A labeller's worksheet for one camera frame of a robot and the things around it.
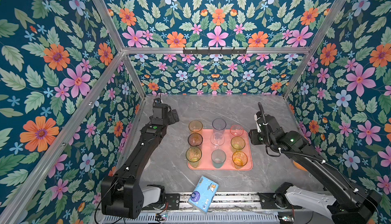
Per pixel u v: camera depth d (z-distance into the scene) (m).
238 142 0.88
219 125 0.90
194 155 0.82
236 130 0.96
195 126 0.82
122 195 0.39
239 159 0.86
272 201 0.72
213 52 0.93
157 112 0.62
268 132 0.54
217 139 0.85
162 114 0.62
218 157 0.83
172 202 0.73
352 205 0.38
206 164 0.84
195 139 0.86
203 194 0.71
